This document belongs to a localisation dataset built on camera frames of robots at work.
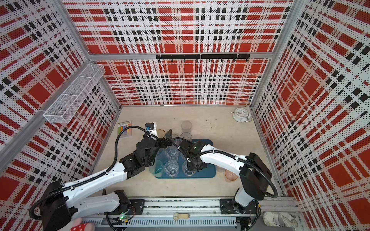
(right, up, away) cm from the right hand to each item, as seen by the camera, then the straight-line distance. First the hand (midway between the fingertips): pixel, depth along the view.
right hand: (197, 168), depth 80 cm
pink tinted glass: (+20, -6, +4) cm, 21 cm away
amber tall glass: (-18, +21, -14) cm, 31 cm away
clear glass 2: (-15, +7, +9) cm, 19 cm away
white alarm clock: (+35, +31, +30) cm, 56 cm away
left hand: (-17, +22, -3) cm, 28 cm away
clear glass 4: (+14, -2, +3) cm, 14 cm away
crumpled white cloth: (+39, -20, -12) cm, 46 cm away
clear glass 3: (-16, -3, +8) cm, 18 cm away
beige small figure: (-10, -20, -10) cm, 25 cm away
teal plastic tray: (+8, -5, +6) cm, 11 cm away
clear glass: (-7, +16, +18) cm, 25 cm away
